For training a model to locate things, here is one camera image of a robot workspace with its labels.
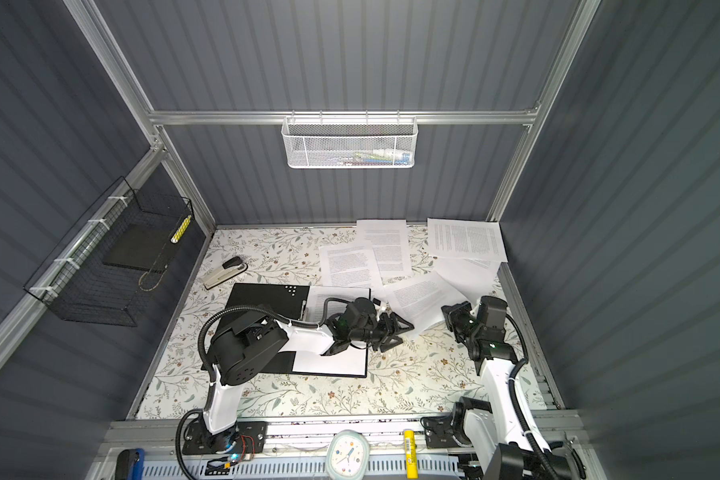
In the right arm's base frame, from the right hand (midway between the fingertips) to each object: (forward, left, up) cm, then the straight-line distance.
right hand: (446, 307), depth 83 cm
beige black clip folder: (+7, +43, -10) cm, 45 cm away
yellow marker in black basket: (+15, +73, +17) cm, 77 cm away
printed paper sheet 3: (+21, -17, -15) cm, 31 cm away
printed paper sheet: (+37, -16, -12) cm, 42 cm away
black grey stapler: (+21, +71, -9) cm, 75 cm away
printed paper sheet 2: (-11, +28, -12) cm, 32 cm away
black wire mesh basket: (0, +86, +18) cm, 88 cm away
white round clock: (-34, +27, -9) cm, 44 cm away
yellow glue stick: (-32, +12, -10) cm, 36 cm away
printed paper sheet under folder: (+24, +29, -12) cm, 40 cm away
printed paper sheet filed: (+9, +5, -11) cm, 15 cm away
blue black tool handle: (-36, +77, -8) cm, 85 cm away
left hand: (-5, +9, -5) cm, 12 cm away
